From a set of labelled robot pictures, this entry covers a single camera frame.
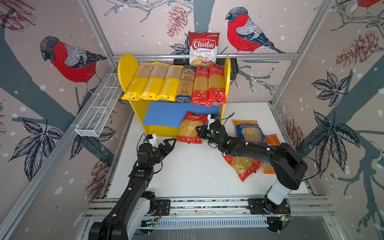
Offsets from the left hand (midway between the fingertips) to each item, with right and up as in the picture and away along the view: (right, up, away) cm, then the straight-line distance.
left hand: (172, 143), depth 79 cm
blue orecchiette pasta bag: (+49, +4, +19) cm, 53 cm away
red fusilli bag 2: (+40, -14, +4) cm, 43 cm away
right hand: (+11, +6, +5) cm, 14 cm away
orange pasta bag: (+62, -1, +15) cm, 64 cm away
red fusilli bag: (+8, +6, +6) cm, 11 cm away
